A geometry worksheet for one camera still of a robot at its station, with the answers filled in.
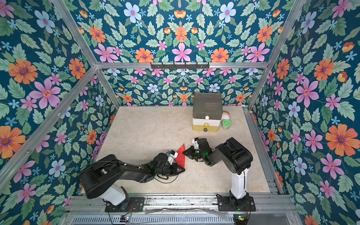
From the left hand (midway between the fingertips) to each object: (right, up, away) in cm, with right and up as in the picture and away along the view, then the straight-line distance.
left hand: (186, 171), depth 82 cm
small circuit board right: (+28, -20, -10) cm, 36 cm away
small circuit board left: (-33, -21, -10) cm, 40 cm away
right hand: (-2, +8, +11) cm, 13 cm away
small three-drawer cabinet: (+13, +36, +8) cm, 39 cm away
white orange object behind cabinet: (+29, +34, +22) cm, 50 cm away
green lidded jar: (+29, +27, +21) cm, 45 cm away
